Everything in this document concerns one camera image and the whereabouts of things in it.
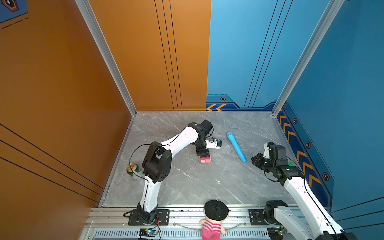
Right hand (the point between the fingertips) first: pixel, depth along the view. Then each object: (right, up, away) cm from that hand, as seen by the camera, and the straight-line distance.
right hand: (250, 158), depth 82 cm
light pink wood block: (-24, -3, +8) cm, 26 cm away
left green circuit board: (-53, -33, -11) cm, 64 cm away
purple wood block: (-23, 0, +4) cm, 24 cm away
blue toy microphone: (-5, +9, +19) cm, 21 cm away
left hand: (-25, +3, +8) cm, 26 cm away
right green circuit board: (+8, -33, -12) cm, 36 cm away
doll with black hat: (-21, -22, -13) cm, 33 cm away
